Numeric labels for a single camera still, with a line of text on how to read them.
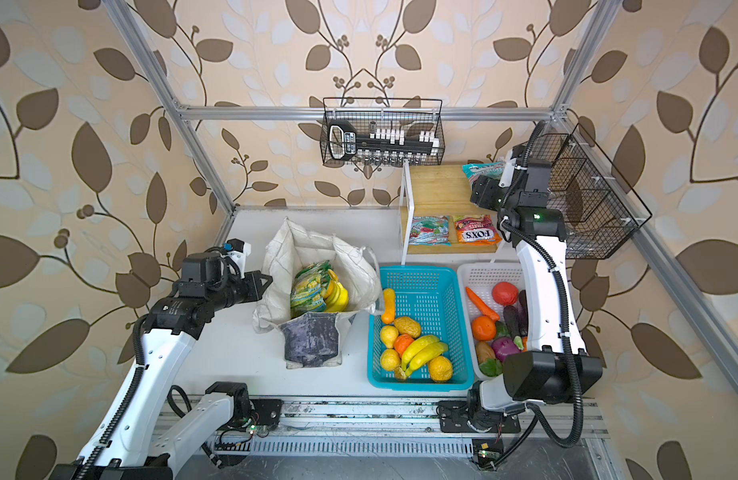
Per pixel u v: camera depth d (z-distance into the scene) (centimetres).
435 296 96
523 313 87
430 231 89
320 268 89
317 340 72
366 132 80
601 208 70
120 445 38
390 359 79
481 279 94
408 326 85
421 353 77
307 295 82
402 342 81
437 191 80
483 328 82
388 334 84
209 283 56
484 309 90
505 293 91
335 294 89
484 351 79
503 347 79
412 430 74
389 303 91
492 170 78
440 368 77
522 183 53
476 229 91
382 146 84
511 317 87
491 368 76
